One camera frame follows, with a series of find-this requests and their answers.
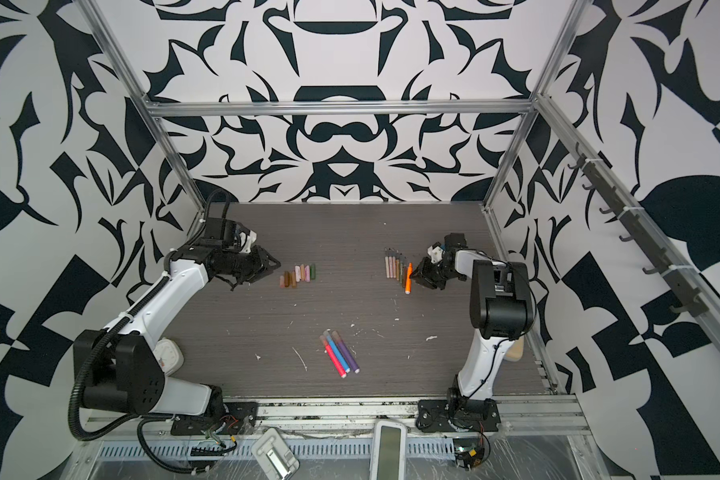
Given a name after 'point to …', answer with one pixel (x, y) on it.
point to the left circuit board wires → (212, 452)
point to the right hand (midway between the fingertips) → (417, 273)
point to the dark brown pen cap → (287, 279)
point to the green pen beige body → (387, 267)
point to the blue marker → (336, 350)
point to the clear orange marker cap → (282, 281)
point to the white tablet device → (388, 451)
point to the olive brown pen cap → (293, 277)
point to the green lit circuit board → (469, 452)
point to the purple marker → (345, 351)
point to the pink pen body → (390, 267)
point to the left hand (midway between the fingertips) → (277, 260)
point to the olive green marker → (401, 269)
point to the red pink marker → (332, 355)
